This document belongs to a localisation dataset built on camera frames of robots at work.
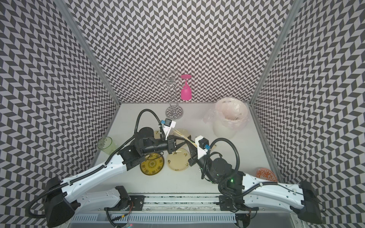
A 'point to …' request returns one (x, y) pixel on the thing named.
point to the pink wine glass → (186, 92)
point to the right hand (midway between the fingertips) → (186, 144)
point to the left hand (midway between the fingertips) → (187, 143)
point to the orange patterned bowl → (265, 173)
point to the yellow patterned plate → (153, 164)
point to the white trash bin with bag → (229, 115)
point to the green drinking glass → (106, 144)
